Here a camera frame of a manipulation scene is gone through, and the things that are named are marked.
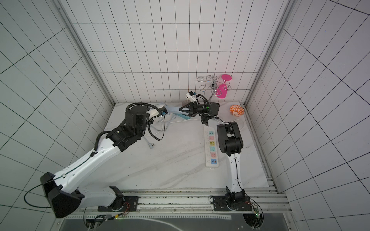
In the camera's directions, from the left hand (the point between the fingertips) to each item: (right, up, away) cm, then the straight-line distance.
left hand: (142, 106), depth 72 cm
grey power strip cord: (0, -25, +21) cm, 32 cm away
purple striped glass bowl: (+22, +6, +45) cm, 51 cm away
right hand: (+21, -3, +10) cm, 24 cm away
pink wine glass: (+51, +13, +38) cm, 65 cm away
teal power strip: (+21, -5, +8) cm, 23 cm away
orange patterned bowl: (+63, -1, +41) cm, 76 cm away
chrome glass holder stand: (+42, +14, +21) cm, 49 cm away
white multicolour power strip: (+38, -31, +16) cm, 52 cm away
